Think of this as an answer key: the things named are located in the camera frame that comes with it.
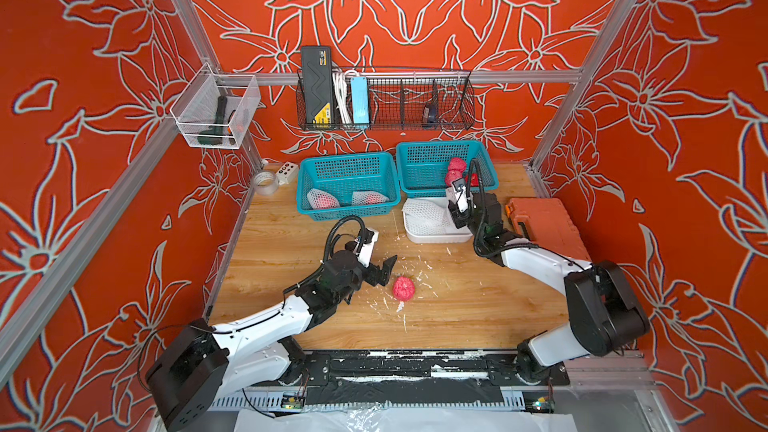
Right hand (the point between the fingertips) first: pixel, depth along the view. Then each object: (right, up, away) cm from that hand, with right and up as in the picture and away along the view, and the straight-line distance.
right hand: (454, 194), depth 89 cm
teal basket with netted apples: (-37, +7, +25) cm, 45 cm away
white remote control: (-60, +8, +24) cm, 65 cm away
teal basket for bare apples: (-6, +11, +28) cm, 31 cm away
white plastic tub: (+2, -14, +8) cm, 16 cm away
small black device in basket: (-7, +25, +1) cm, 25 cm away
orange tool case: (+33, -10, +6) cm, 35 cm away
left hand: (-22, -15, -9) cm, 28 cm away
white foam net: (-9, -8, +3) cm, 12 cm away
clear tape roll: (-67, +4, +24) cm, 72 cm away
